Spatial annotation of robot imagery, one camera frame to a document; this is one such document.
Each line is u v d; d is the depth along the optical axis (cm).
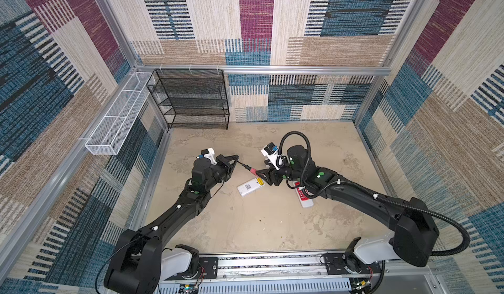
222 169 73
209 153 78
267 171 68
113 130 93
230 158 79
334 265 73
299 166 60
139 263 40
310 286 78
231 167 74
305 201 89
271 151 66
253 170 77
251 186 94
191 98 111
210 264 74
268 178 69
